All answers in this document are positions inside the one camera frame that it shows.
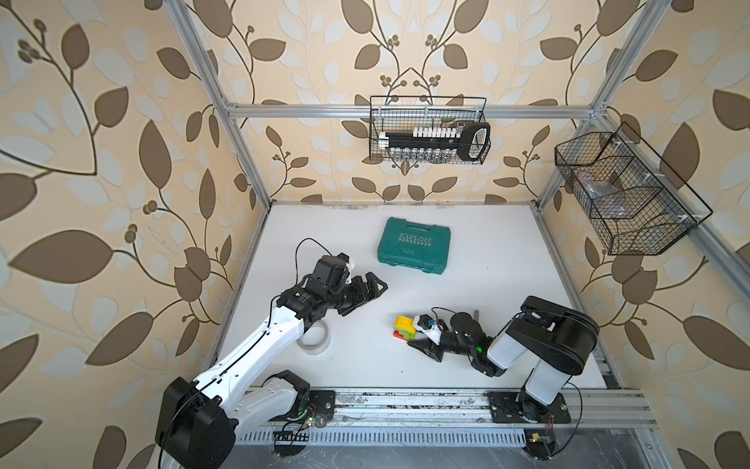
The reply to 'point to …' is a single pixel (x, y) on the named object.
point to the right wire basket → (635, 203)
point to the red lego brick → (395, 333)
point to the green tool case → (415, 245)
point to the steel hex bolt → (477, 315)
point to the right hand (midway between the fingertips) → (413, 333)
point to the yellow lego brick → (405, 323)
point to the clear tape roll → (315, 340)
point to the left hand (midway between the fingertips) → (374, 289)
